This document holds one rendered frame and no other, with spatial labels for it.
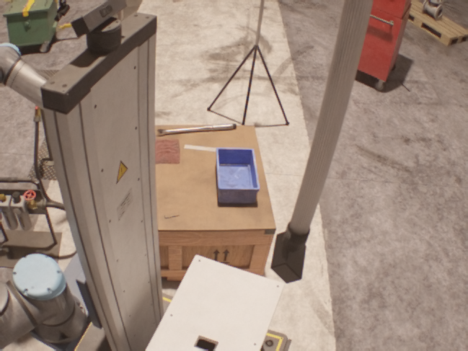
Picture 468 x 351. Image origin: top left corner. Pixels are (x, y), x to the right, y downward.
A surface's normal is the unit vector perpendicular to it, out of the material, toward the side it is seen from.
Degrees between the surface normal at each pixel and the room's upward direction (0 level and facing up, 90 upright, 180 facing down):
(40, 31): 90
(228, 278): 0
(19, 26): 89
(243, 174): 0
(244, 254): 90
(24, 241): 0
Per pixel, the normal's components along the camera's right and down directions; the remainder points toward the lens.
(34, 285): 0.15, -0.76
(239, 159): 0.07, 0.69
